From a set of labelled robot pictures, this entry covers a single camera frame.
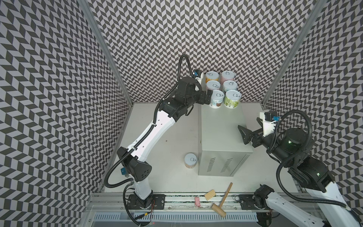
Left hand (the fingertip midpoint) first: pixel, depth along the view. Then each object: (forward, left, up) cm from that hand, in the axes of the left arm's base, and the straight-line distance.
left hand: (204, 90), depth 69 cm
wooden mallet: (-46, -7, -39) cm, 61 cm away
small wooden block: (-39, -3, -41) cm, 57 cm away
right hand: (-20, -17, -4) cm, 27 cm away
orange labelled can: (-22, +7, -35) cm, 42 cm away
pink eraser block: (-42, +4, -39) cm, 58 cm away
